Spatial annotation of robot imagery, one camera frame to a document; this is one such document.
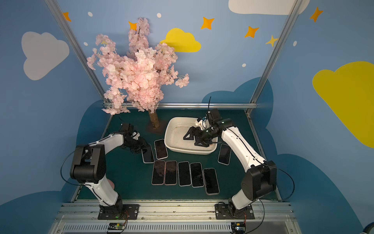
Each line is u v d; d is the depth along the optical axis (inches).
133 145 32.9
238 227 28.6
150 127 43.7
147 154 38.4
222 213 29.1
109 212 26.6
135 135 34.1
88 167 19.3
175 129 43.5
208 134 26.6
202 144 27.8
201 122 29.6
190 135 27.1
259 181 16.9
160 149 38.4
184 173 35.6
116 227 28.3
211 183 33.7
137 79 25.1
